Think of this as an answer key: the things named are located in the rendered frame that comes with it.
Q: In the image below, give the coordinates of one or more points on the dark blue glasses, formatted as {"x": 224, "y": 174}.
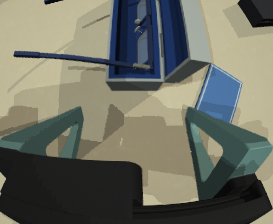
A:
{"x": 144, "y": 45}

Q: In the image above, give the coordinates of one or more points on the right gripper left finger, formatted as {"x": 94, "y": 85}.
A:
{"x": 36, "y": 138}

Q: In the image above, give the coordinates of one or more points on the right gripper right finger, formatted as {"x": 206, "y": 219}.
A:
{"x": 243, "y": 152}

